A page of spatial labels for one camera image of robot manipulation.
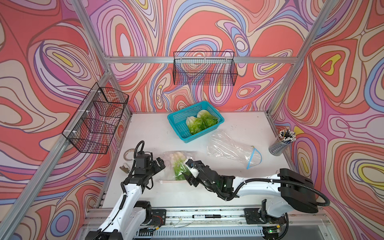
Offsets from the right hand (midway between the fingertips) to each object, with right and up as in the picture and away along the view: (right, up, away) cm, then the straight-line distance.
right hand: (188, 171), depth 78 cm
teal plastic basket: (-9, +28, +34) cm, 45 cm away
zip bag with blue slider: (+20, +12, +18) cm, 30 cm away
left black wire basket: (-48, +22, -4) cm, 54 cm away
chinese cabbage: (+4, +25, +22) cm, 33 cm away
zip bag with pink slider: (-13, -5, +11) cm, 18 cm away
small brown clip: (-39, -2, +11) cm, 40 cm away
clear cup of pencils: (+55, +17, +6) cm, 58 cm away
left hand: (-17, +2, +8) cm, 19 cm away
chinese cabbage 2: (+13, +28, +24) cm, 39 cm away
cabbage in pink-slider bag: (-6, +4, +8) cm, 11 cm away
